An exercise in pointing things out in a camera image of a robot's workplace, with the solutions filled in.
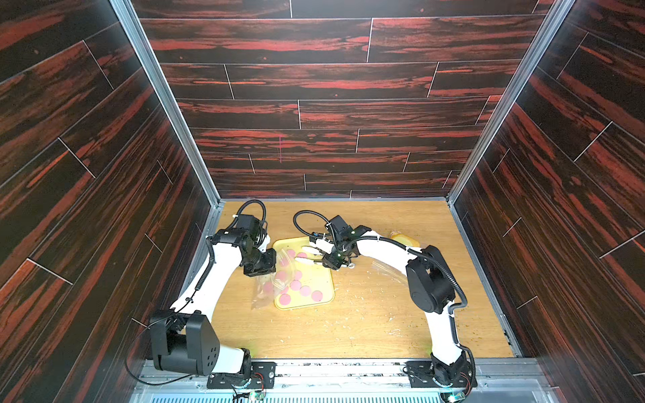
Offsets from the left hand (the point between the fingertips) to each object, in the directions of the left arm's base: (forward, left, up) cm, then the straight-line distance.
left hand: (277, 268), depth 82 cm
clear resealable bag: (+2, 0, -11) cm, 11 cm away
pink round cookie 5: (-1, -9, -14) cm, 16 cm away
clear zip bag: (+23, -47, -12) cm, 54 cm away
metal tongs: (+12, -13, -8) cm, 20 cm away
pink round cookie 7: (-5, -2, -13) cm, 14 cm away
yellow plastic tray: (+4, -13, -13) cm, 18 cm away
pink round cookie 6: (-3, -13, -15) cm, 20 cm away
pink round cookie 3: (+6, -6, -15) cm, 17 cm away
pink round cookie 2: (-4, +3, -6) cm, 8 cm away
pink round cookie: (+14, -7, -14) cm, 21 cm away
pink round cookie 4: (+1, -5, -14) cm, 15 cm away
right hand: (+12, -19, -10) cm, 25 cm away
